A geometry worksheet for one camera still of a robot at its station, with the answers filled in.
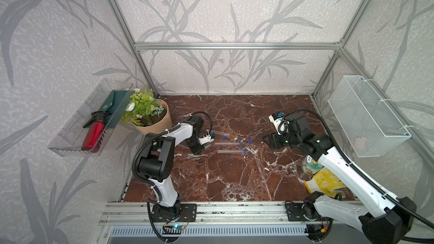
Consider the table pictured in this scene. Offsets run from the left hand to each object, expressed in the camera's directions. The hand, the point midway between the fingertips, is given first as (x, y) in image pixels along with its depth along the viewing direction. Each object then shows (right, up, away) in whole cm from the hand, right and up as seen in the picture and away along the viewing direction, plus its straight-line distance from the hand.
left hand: (197, 149), depth 94 cm
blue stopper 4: (+30, +4, +2) cm, 30 cm away
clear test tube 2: (+18, -1, 0) cm, 18 cm away
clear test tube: (+17, +3, +2) cm, 18 cm away
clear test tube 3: (+13, +8, +8) cm, 17 cm away
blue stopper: (+24, +2, +2) cm, 25 cm away
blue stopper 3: (+15, +6, +3) cm, 17 cm away
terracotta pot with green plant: (-24, +21, -8) cm, 33 cm away
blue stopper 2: (+26, -1, 0) cm, 26 cm away
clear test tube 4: (-1, -2, -7) cm, 7 cm away
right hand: (+35, +10, -17) cm, 41 cm away
